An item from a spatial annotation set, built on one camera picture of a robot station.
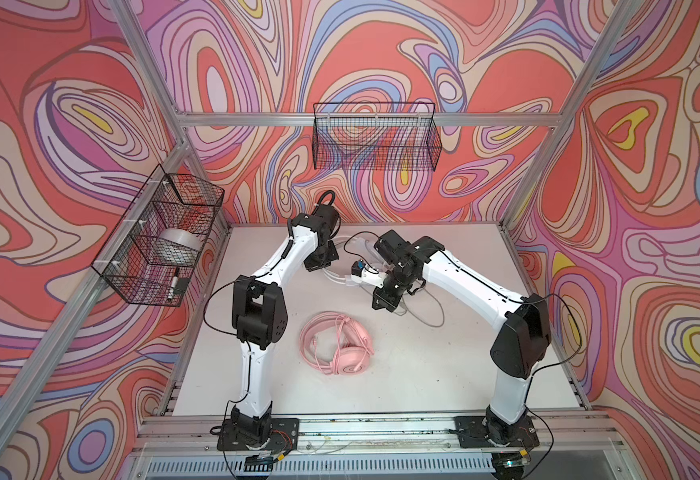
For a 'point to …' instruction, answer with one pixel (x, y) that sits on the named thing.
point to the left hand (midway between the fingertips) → (330, 262)
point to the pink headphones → (354, 347)
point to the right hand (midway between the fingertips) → (381, 309)
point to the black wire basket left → (171, 200)
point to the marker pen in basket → (174, 283)
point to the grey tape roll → (178, 247)
